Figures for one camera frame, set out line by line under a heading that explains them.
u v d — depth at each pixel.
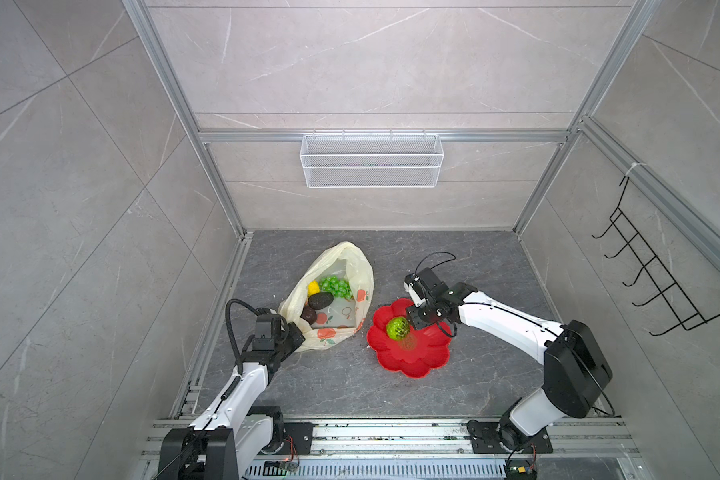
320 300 0.95
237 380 0.53
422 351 0.87
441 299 0.63
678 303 0.62
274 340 0.68
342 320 0.95
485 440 0.73
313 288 0.97
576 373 0.46
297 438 0.73
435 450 0.73
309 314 0.92
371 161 1.00
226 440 0.43
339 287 0.98
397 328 0.86
